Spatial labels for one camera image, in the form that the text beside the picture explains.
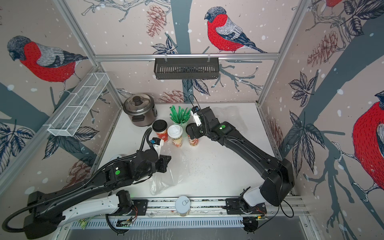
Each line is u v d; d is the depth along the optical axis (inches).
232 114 41.4
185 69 41.4
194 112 26.9
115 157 34.5
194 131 27.0
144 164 19.8
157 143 24.5
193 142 35.5
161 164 23.6
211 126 22.6
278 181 15.5
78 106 30.5
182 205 27.5
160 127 33.9
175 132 32.5
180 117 38.2
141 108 37.2
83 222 27.1
